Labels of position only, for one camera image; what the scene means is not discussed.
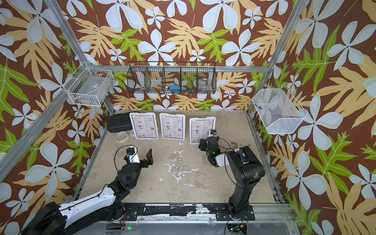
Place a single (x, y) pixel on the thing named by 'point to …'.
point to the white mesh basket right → (278, 111)
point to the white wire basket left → (91, 87)
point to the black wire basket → (172, 78)
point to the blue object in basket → (175, 88)
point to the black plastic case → (119, 122)
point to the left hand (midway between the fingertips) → (144, 148)
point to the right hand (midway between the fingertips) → (204, 139)
